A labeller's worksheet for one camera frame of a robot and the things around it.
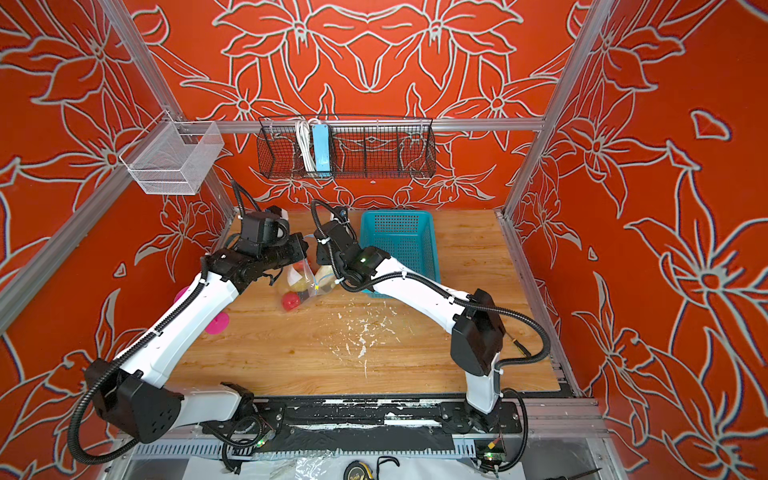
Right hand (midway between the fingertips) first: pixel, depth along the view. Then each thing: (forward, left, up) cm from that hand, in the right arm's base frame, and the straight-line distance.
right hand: (318, 242), depth 78 cm
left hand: (-1, +3, +1) cm, 3 cm away
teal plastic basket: (+22, -26, -24) cm, 41 cm away
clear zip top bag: (-3, +8, -17) cm, 19 cm away
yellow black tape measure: (-48, -11, -22) cm, 54 cm away
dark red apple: (-7, +11, -20) cm, 24 cm away
